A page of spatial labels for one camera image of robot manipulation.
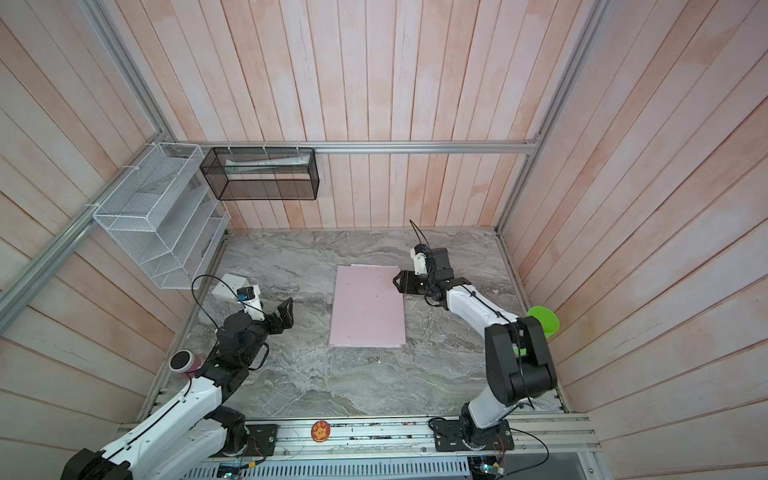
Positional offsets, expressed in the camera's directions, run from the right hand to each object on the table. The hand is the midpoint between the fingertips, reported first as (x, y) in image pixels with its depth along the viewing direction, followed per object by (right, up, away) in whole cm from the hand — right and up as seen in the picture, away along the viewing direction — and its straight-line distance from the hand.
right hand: (402, 279), depth 92 cm
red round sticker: (-22, -38, -18) cm, 47 cm away
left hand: (-36, -7, -9) cm, 37 cm away
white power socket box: (-59, -4, +6) cm, 59 cm away
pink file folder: (-11, -10, +3) cm, 15 cm away
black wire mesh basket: (-43, +33, -2) cm, 54 cm away
